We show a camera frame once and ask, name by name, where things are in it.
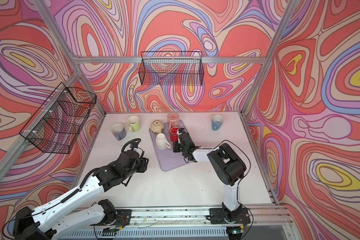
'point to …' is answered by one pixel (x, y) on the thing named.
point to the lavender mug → (118, 131)
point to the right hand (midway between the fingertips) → (174, 146)
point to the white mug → (161, 142)
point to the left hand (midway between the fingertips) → (148, 159)
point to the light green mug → (134, 123)
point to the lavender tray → (167, 159)
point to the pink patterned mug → (173, 119)
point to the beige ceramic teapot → (157, 126)
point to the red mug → (173, 135)
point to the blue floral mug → (217, 121)
